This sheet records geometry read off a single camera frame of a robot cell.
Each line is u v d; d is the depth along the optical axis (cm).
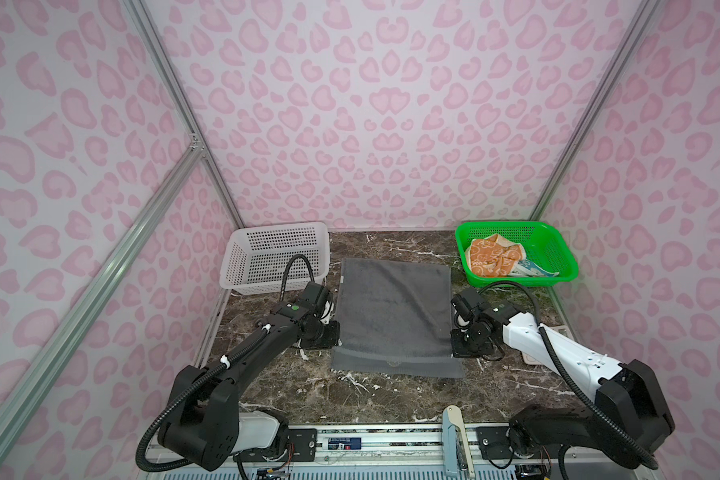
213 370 44
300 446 74
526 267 105
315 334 70
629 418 41
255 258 111
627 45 74
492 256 107
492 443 74
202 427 41
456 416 75
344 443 72
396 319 95
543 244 110
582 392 45
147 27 71
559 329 90
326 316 72
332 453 72
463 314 69
